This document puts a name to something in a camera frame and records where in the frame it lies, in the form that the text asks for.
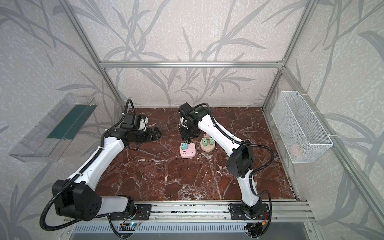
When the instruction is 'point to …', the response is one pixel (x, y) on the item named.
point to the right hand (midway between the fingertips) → (185, 133)
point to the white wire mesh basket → (302, 137)
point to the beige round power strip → (209, 148)
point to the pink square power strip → (189, 153)
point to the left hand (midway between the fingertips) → (157, 131)
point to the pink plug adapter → (205, 135)
